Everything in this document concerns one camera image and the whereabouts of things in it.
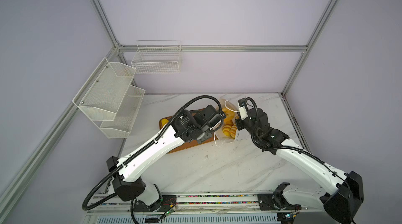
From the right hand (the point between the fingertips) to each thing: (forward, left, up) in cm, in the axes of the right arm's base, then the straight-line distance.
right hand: (237, 110), depth 77 cm
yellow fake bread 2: (-1, +3, -16) cm, 16 cm away
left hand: (-12, +19, +3) cm, 23 cm away
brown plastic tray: (-7, +29, -26) cm, 40 cm away
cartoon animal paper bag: (-7, +8, -13) cm, 17 cm away
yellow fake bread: (-1, +4, -3) cm, 5 cm away
